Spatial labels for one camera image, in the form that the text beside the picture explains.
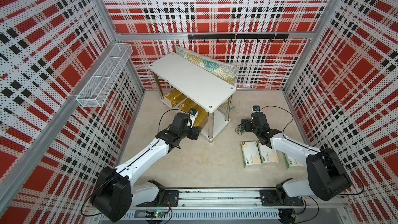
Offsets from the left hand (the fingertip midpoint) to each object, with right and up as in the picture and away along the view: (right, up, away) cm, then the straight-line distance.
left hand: (196, 125), depth 85 cm
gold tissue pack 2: (-6, +12, +9) cm, 16 cm away
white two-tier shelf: (+1, +21, -10) cm, 23 cm away
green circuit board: (-17, -38, -15) cm, 45 cm away
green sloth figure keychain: (+26, -5, +13) cm, 30 cm away
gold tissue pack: (-15, +17, +14) cm, 26 cm away
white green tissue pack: (+30, -15, 0) cm, 34 cm away
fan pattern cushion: (+16, +29, -4) cm, 33 cm away
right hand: (+33, +2, +6) cm, 33 cm away
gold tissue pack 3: (+3, +4, -4) cm, 7 cm away
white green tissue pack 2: (+39, -16, -2) cm, 42 cm away
